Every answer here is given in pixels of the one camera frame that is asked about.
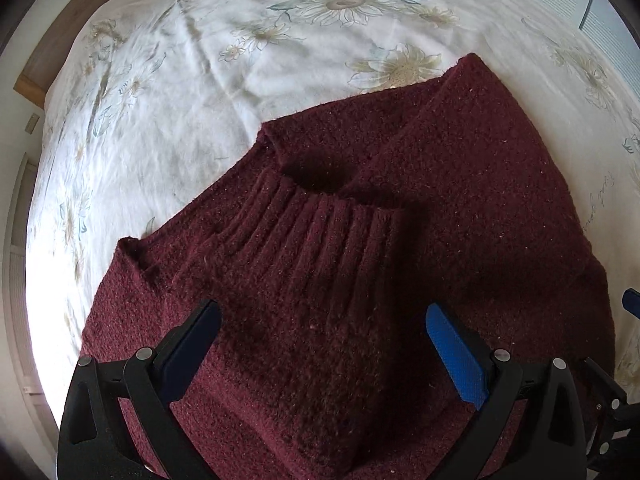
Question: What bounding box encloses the dark red knitted sweater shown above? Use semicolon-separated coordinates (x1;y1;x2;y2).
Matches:
81;54;615;479

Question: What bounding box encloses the radiator cover panel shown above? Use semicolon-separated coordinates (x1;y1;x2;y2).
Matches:
1;145;58;478

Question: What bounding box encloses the white wardrobe with doors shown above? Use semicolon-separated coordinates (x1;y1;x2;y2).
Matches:
539;0;639;92

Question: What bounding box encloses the white floral bed cover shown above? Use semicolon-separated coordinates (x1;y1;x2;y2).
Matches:
26;0;639;416

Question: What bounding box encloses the wooden headboard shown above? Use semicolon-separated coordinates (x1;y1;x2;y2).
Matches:
14;0;110;110

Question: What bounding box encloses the beige wall socket left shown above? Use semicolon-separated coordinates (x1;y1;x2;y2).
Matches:
24;113;40;134

